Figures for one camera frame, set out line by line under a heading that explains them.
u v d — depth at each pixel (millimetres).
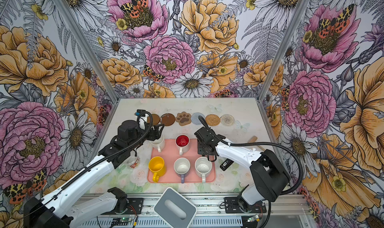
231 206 735
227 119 1084
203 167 839
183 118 1094
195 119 1103
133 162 824
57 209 396
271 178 430
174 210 727
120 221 713
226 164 850
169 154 934
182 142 941
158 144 854
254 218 715
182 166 868
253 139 973
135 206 744
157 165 861
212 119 1096
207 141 673
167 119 1092
